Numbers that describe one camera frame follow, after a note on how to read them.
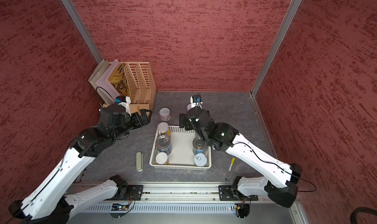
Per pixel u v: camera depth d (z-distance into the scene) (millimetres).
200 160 794
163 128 833
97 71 901
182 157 855
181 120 587
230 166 830
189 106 1057
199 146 781
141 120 578
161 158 793
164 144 812
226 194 734
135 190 747
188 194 757
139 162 812
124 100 570
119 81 992
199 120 437
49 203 380
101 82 888
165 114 1012
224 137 430
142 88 1173
